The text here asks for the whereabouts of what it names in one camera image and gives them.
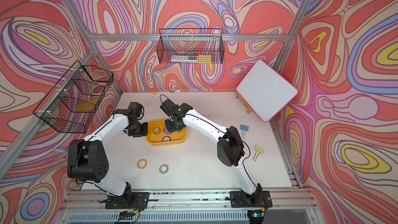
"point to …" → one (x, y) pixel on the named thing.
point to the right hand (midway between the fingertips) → (174, 131)
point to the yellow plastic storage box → (156, 136)
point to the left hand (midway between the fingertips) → (146, 134)
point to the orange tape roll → (142, 164)
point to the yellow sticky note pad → (259, 149)
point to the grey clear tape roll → (164, 169)
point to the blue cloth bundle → (61, 150)
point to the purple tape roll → (165, 137)
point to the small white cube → (178, 90)
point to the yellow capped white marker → (154, 93)
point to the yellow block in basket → (86, 106)
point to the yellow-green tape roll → (156, 130)
